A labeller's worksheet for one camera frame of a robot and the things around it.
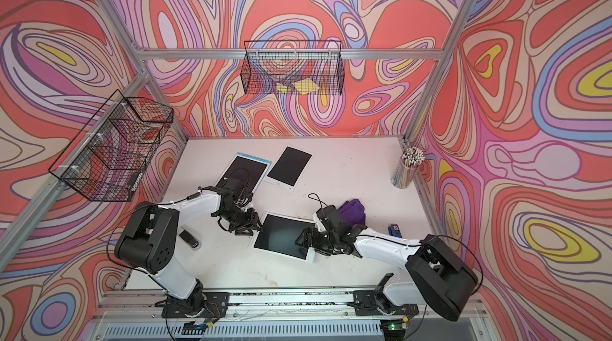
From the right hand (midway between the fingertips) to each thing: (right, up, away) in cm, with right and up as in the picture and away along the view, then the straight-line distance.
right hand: (304, 252), depth 82 cm
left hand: (-16, +6, +6) cm, 18 cm away
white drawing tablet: (-7, +29, +28) cm, 40 cm away
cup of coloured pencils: (+40, +28, +12) cm, 50 cm away
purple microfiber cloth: (+19, +12, +7) cm, 24 cm away
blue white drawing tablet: (-28, +27, +26) cm, 47 cm away
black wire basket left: (-62, +32, -9) cm, 70 cm away
